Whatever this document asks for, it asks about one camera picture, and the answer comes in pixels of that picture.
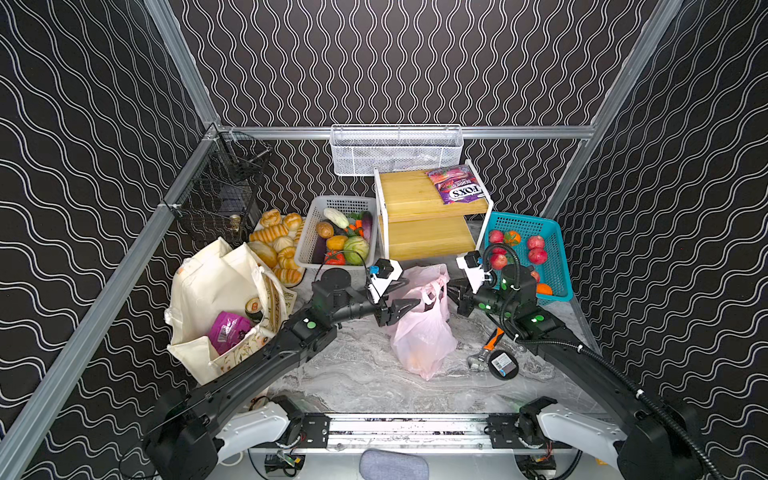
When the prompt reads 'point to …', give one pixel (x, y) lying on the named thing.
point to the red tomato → (335, 258)
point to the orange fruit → (544, 288)
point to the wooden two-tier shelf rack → (413, 220)
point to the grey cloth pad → (380, 464)
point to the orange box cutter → (490, 344)
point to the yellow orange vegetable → (336, 242)
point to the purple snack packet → (227, 330)
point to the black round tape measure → (503, 365)
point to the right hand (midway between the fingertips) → (441, 284)
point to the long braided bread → (269, 233)
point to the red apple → (537, 256)
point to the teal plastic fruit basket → (531, 241)
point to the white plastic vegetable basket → (339, 232)
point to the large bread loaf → (266, 252)
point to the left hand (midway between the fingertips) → (419, 292)
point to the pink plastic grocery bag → (424, 339)
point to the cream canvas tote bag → (224, 307)
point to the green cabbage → (358, 244)
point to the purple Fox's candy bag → (457, 184)
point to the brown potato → (324, 229)
